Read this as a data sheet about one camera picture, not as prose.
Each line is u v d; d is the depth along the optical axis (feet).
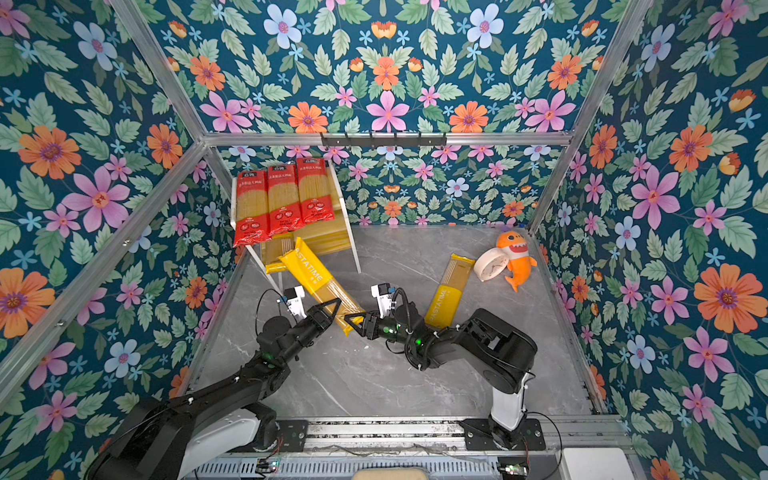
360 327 2.52
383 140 3.02
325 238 3.14
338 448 2.39
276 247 2.97
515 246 3.35
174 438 1.36
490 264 3.16
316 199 2.57
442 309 3.10
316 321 2.35
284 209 2.46
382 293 2.52
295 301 2.46
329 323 2.42
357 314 2.53
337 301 2.61
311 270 2.62
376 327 2.41
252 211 2.48
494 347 1.67
